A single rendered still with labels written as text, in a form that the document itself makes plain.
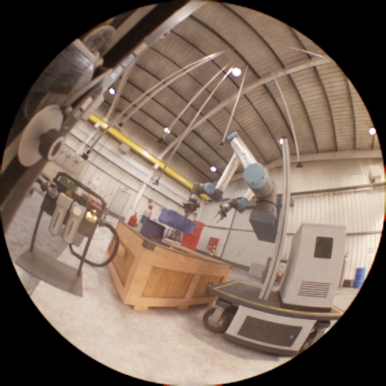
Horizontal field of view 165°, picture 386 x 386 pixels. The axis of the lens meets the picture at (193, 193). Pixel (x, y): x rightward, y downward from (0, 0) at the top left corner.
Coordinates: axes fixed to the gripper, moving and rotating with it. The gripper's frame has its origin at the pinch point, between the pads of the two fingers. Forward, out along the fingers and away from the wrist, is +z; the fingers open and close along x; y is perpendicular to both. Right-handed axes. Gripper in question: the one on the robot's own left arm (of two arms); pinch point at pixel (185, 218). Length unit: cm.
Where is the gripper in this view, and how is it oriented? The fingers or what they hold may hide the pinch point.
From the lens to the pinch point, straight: 114.3
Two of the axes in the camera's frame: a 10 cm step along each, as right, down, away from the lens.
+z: -3.5, 8.6, -3.6
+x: 6.7, -0.3, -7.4
